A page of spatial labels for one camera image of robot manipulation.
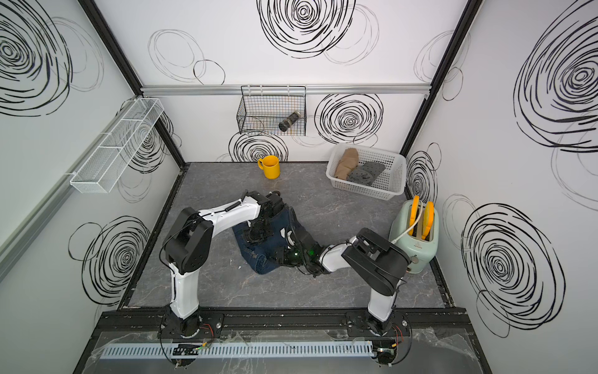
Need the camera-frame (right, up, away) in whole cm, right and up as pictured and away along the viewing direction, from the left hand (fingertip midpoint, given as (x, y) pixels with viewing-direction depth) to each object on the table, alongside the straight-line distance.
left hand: (262, 243), depth 91 cm
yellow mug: (+1, +32, +18) cm, 36 cm away
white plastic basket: (+59, +24, +21) cm, 67 cm away
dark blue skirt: (+2, -2, -9) cm, 10 cm away
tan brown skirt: (+38, +34, +21) cm, 55 cm away
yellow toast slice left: (+53, +14, -15) cm, 56 cm away
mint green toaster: (+55, +4, -15) cm, 57 cm away
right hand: (+4, -5, -6) cm, 8 cm away
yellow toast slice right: (+57, +12, -17) cm, 60 cm away
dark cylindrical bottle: (+12, +50, +1) cm, 51 cm away
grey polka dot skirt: (+42, +28, +6) cm, 51 cm away
